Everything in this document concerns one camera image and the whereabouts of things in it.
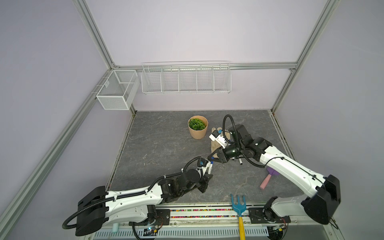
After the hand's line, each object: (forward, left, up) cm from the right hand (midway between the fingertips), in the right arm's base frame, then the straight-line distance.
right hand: (209, 161), depth 71 cm
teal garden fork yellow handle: (-17, -16, -20) cm, 31 cm away
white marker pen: (+11, -16, -20) cm, 28 cm away
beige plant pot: (+25, +6, -13) cm, 29 cm away
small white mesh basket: (+52, +61, +5) cm, 80 cm away
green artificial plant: (+30, +7, -8) cm, 31 cm away
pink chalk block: (-4, -32, -19) cm, 37 cm away
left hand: (-5, -1, -7) cm, 9 cm away
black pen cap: (-3, 0, -2) cm, 3 cm away
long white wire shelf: (+55, +15, +11) cm, 58 cm away
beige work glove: (+7, -7, +12) cm, 16 cm away
